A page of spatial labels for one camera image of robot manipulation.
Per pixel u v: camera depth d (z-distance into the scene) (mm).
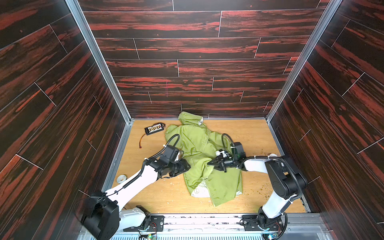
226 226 736
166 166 594
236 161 762
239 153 767
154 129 1116
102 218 413
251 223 730
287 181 475
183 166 719
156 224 729
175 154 653
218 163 803
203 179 846
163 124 1155
